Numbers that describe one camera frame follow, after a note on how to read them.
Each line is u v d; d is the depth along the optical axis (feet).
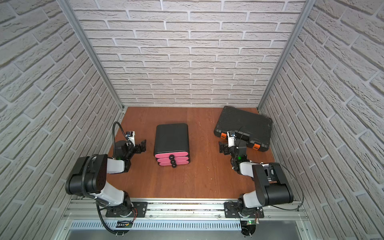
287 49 2.75
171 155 2.52
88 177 1.50
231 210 2.39
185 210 2.45
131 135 2.70
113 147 2.24
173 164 2.78
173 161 2.65
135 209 2.40
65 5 2.28
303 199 1.44
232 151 2.60
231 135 2.61
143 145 2.87
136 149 2.78
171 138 2.72
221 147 2.74
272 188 1.45
